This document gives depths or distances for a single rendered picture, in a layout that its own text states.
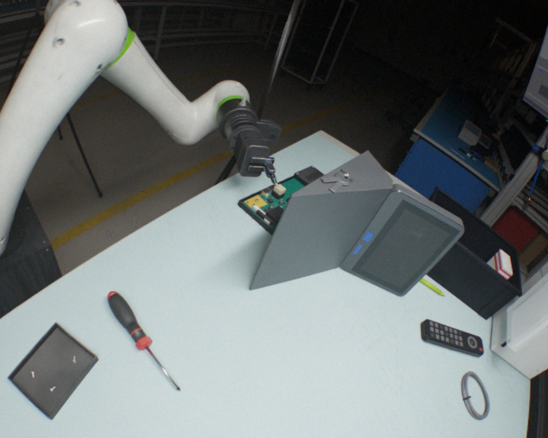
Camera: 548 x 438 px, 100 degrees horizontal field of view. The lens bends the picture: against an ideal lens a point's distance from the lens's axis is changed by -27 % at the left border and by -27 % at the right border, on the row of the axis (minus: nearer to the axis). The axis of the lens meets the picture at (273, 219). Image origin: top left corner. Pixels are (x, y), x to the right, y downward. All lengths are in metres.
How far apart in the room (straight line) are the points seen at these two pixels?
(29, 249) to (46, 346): 0.42
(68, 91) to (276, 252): 0.38
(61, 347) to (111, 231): 1.50
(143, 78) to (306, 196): 0.45
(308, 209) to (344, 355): 0.25
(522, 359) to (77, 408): 0.84
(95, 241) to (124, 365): 1.48
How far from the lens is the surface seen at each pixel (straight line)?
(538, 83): 1.74
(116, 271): 0.52
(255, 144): 0.59
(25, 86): 0.49
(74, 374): 0.45
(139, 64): 0.68
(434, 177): 2.08
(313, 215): 0.42
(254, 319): 0.49
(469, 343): 0.71
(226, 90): 0.79
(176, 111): 0.77
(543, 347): 0.80
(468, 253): 0.72
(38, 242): 0.86
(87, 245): 1.87
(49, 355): 0.47
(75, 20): 0.45
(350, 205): 0.46
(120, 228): 1.94
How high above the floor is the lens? 1.42
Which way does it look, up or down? 41 degrees down
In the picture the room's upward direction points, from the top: 23 degrees clockwise
